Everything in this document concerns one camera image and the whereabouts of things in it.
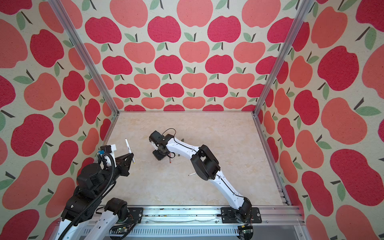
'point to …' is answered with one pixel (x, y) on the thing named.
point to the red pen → (170, 159)
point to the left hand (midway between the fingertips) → (132, 157)
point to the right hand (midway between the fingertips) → (159, 157)
